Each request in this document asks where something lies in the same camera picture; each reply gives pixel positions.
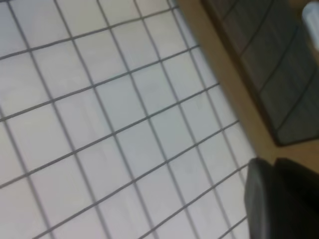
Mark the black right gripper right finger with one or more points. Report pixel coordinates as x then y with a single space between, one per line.
301 188

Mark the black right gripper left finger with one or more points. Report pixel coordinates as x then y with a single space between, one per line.
264 201

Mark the lower brown cardboard shoebox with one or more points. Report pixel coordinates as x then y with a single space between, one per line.
262 55

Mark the white black-grid tablecloth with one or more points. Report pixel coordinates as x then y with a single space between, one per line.
113 126

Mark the lower white plastic handle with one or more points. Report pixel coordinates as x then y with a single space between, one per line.
310 16

